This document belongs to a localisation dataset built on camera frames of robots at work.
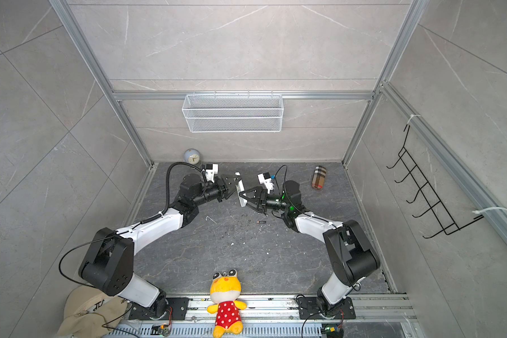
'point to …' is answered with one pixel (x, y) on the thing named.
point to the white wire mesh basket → (233, 113)
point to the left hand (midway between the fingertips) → (241, 177)
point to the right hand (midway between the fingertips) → (242, 199)
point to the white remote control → (241, 188)
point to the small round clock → (191, 156)
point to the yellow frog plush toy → (224, 290)
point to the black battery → (261, 222)
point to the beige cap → (90, 313)
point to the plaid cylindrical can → (318, 178)
